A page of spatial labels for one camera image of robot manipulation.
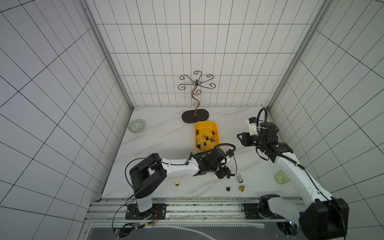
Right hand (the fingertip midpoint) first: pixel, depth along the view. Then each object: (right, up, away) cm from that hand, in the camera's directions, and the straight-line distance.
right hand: (241, 132), depth 82 cm
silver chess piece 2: (-1, -26, +1) cm, 26 cm away
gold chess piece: (-19, -5, +18) cm, 27 cm away
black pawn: (-17, -6, +18) cm, 26 cm away
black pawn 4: (-8, -31, -3) cm, 32 cm away
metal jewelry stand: (-24, +11, +32) cm, 41 cm away
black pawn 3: (-13, -3, +21) cm, 25 cm away
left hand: (-10, -21, -1) cm, 24 cm away
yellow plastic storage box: (-17, -4, +18) cm, 26 cm away
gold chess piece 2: (-1, -30, -3) cm, 30 cm away
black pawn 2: (-24, -2, +21) cm, 32 cm away
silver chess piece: (-24, -7, +16) cm, 29 cm away
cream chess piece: (-36, -28, -1) cm, 45 cm away
